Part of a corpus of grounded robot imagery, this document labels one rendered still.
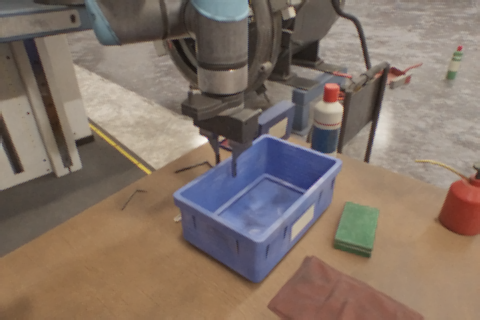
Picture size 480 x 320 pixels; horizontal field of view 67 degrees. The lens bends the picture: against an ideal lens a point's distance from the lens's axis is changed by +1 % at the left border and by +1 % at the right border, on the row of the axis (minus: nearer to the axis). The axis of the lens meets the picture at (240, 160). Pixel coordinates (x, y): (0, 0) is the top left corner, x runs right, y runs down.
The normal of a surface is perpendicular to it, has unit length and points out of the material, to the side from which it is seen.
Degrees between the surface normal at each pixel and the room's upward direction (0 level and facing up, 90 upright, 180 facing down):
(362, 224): 0
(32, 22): 90
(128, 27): 102
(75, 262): 0
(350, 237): 0
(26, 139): 90
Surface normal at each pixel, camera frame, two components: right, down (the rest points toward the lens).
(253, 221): 0.00, -0.85
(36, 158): 0.67, 0.39
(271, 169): -0.62, 0.42
